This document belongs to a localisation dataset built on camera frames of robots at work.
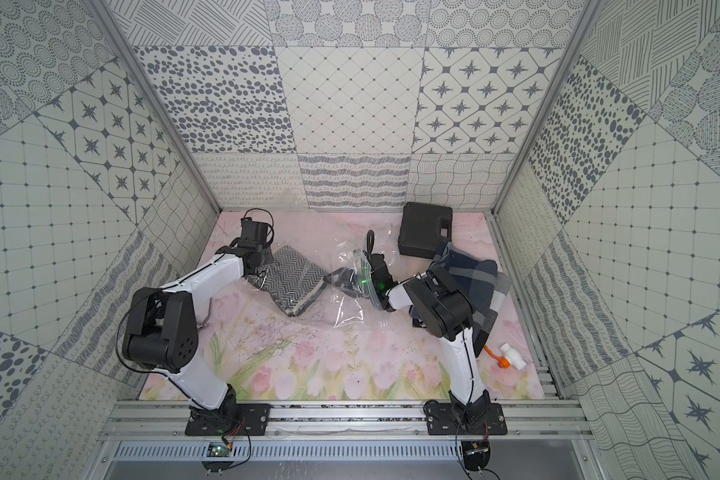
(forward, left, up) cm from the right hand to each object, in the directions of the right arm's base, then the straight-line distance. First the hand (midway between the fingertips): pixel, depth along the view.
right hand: (329, 284), depth 94 cm
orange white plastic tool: (-21, -53, -4) cm, 57 cm away
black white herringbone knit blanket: (+2, +13, 0) cm, 13 cm away
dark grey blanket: (+1, -47, +2) cm, 47 cm away
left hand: (+8, +21, +8) cm, 23 cm away
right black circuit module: (-43, -40, -9) cm, 59 cm away
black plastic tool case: (+25, -33, -1) cm, 42 cm away
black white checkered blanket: (-2, -54, -2) cm, 54 cm away
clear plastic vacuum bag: (-7, -9, +8) cm, 13 cm away
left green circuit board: (-43, +24, -6) cm, 50 cm away
